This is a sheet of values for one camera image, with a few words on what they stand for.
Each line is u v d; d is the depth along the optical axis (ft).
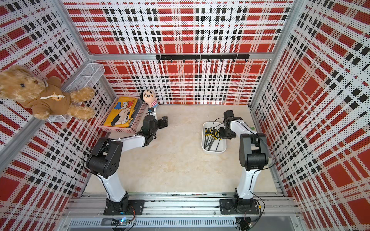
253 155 1.69
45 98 1.79
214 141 3.25
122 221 2.27
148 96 3.54
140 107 3.63
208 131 3.42
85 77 2.86
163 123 2.90
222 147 3.15
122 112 3.54
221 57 2.90
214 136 3.32
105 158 1.64
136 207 2.41
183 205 2.48
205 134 3.39
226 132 2.76
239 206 2.18
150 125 2.47
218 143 3.22
